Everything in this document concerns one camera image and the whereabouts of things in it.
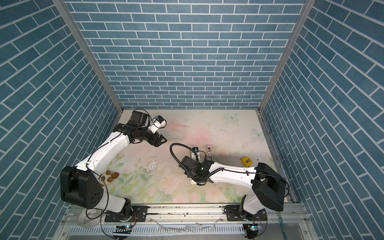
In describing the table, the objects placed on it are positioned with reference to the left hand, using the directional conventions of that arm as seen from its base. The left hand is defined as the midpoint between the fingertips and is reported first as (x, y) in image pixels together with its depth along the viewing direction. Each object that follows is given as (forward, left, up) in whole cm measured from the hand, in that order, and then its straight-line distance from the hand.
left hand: (161, 136), depth 84 cm
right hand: (-14, -16, -11) cm, 24 cm away
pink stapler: (-4, -29, -15) cm, 33 cm away
